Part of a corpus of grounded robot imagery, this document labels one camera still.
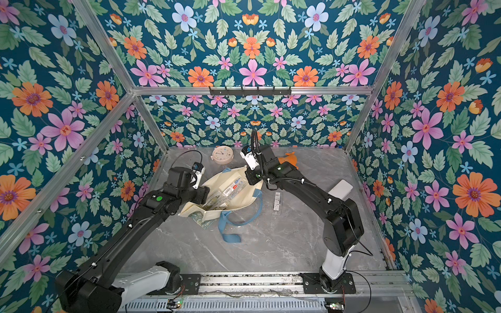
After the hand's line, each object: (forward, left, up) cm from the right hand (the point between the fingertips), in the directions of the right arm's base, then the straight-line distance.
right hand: (252, 166), depth 83 cm
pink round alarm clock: (+25, +21, -19) cm, 37 cm away
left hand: (-10, +19, -1) cm, 22 cm away
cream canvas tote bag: (-17, +4, -7) cm, 19 cm away
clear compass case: (+1, +10, -19) cm, 21 cm away
